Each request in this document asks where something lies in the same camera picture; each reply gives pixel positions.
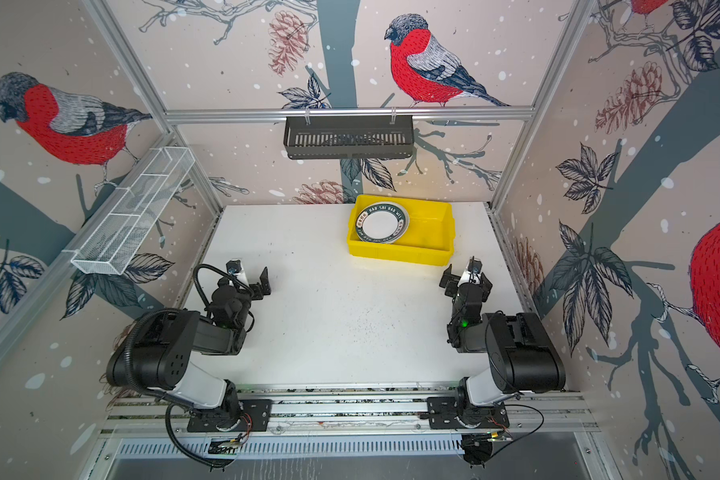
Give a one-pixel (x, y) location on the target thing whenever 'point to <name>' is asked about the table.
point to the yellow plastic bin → (428, 240)
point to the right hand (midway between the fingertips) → (467, 272)
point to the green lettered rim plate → (383, 223)
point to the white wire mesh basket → (111, 241)
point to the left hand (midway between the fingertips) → (248, 268)
